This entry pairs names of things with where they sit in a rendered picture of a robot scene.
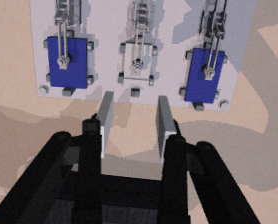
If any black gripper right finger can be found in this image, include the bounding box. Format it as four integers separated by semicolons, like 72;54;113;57
155;95;261;224

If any blue rectangular block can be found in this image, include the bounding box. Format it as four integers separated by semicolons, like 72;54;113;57
184;47;225;104

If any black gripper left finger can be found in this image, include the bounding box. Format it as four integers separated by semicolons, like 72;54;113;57
0;91;114;224

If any blue rectangular plate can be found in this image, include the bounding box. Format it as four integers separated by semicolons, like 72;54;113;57
47;36;88;89

